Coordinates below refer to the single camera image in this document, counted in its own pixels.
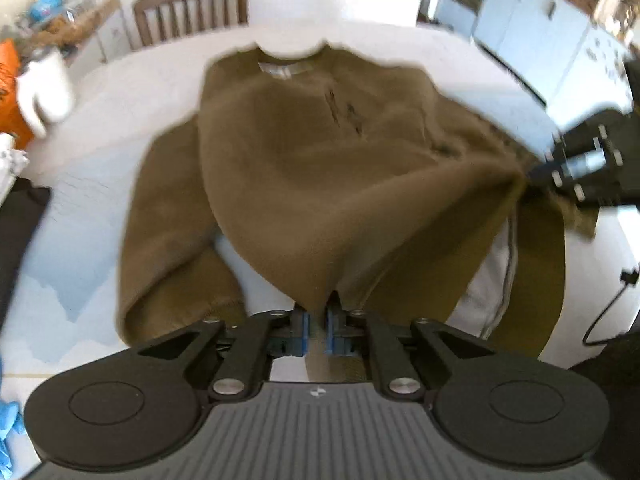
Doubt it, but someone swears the white cabinet wall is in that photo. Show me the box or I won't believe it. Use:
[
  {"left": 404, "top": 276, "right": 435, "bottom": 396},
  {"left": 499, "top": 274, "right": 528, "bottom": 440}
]
[{"left": 434, "top": 0, "right": 632, "bottom": 127}]

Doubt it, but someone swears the white jug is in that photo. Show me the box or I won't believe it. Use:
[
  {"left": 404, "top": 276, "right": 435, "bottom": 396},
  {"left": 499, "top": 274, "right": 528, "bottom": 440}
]
[{"left": 16, "top": 46, "right": 75, "bottom": 139}]

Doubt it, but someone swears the black folded garment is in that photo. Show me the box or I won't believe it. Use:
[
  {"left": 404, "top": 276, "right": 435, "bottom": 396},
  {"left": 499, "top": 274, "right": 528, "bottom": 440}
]
[{"left": 0, "top": 178, "right": 51, "bottom": 323}]

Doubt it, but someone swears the orange bag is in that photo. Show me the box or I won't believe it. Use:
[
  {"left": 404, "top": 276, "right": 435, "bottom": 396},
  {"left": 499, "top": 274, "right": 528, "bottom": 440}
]
[{"left": 0, "top": 39, "right": 35, "bottom": 150}]

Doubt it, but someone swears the black cable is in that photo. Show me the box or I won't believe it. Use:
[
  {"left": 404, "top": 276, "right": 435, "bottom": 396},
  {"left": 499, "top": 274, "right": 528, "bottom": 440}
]
[{"left": 580, "top": 268, "right": 640, "bottom": 347}]

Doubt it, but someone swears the olive brown sweatshirt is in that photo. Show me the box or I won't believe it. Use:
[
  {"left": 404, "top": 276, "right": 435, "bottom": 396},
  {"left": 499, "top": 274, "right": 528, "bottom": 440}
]
[{"left": 116, "top": 46, "right": 597, "bottom": 358}]

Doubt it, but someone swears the light blue table mat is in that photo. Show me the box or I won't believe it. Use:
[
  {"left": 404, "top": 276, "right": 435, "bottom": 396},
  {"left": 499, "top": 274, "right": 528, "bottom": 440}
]
[{"left": 0, "top": 159, "right": 312, "bottom": 396}]

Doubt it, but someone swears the slatted wooden dining chair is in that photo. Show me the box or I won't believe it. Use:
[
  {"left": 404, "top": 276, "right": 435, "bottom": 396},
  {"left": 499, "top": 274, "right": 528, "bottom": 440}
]
[{"left": 132, "top": 0, "right": 248, "bottom": 47}]

